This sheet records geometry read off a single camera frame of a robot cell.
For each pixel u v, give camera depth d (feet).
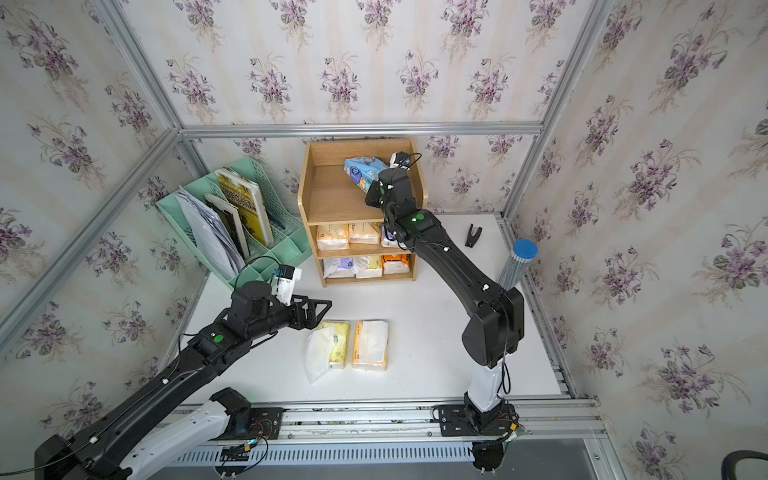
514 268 2.89
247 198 3.07
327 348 2.64
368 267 3.14
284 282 2.18
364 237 2.83
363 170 2.62
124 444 1.37
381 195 1.98
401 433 2.39
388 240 2.82
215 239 2.70
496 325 1.49
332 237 2.76
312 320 2.14
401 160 2.17
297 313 2.12
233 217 3.06
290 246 3.41
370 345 2.68
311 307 2.16
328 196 2.90
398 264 3.14
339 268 3.12
